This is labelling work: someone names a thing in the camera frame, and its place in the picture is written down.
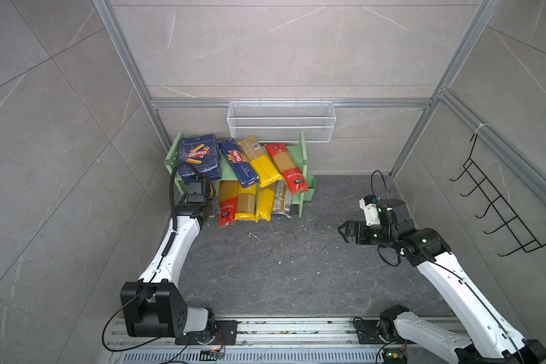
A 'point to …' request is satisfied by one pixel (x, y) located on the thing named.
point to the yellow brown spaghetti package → (264, 167)
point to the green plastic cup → (312, 185)
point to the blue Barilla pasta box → (203, 152)
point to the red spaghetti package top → (293, 176)
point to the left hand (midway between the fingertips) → (209, 199)
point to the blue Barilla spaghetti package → (245, 173)
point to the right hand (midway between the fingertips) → (353, 229)
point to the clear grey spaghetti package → (283, 199)
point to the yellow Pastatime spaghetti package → (246, 202)
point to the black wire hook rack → (528, 241)
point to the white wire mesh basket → (280, 122)
